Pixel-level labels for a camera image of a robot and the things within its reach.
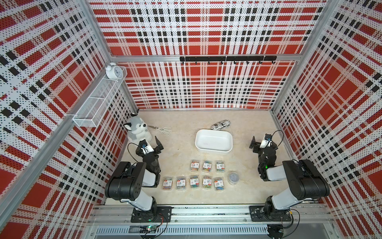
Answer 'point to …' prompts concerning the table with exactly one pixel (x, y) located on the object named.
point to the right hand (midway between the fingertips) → (263, 137)
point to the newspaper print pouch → (221, 125)
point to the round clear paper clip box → (233, 178)
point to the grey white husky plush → (137, 130)
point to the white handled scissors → (164, 130)
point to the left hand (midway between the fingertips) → (152, 138)
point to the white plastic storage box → (214, 140)
